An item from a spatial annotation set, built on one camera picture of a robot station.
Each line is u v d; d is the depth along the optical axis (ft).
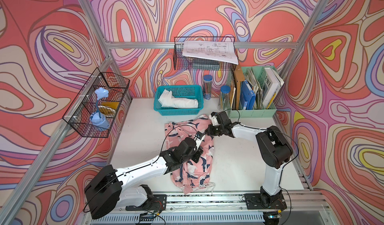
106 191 1.33
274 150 1.68
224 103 3.55
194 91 3.90
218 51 2.75
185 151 1.99
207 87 3.63
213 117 2.97
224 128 2.51
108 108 2.31
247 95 3.15
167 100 3.61
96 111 2.35
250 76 3.26
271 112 3.35
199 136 2.27
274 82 3.11
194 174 2.58
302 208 4.36
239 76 2.95
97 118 2.17
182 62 3.32
